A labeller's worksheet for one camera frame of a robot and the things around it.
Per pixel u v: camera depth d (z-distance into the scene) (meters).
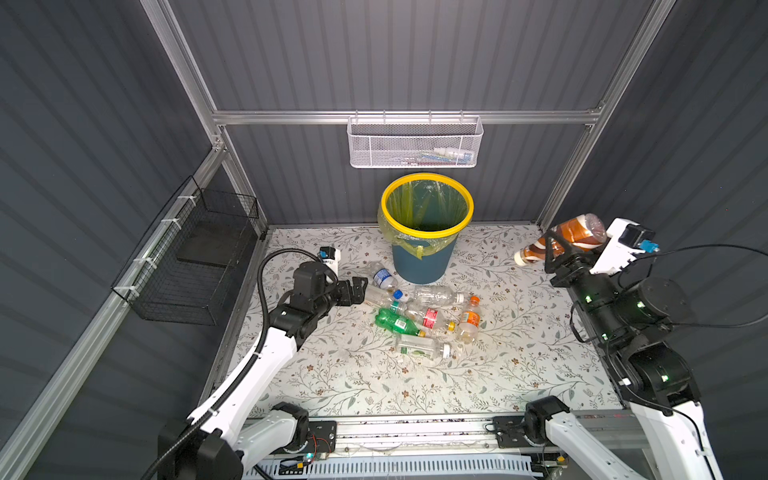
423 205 1.01
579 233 0.49
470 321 0.89
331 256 0.68
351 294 0.70
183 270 0.72
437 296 0.94
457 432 0.75
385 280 0.99
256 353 0.48
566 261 0.48
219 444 0.38
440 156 0.92
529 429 0.67
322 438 0.72
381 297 0.94
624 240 0.43
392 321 0.92
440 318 0.92
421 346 0.86
